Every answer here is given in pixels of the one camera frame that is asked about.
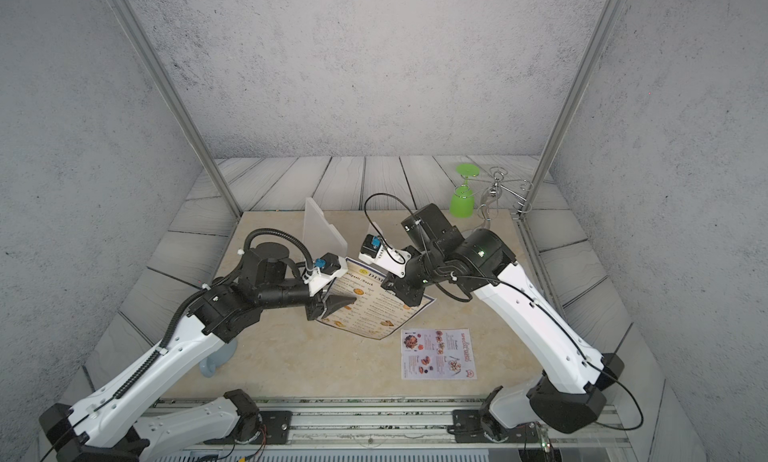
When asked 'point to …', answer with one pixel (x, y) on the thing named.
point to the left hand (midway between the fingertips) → (352, 288)
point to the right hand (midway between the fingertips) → (387, 283)
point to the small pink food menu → (437, 354)
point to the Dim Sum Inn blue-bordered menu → (376, 311)
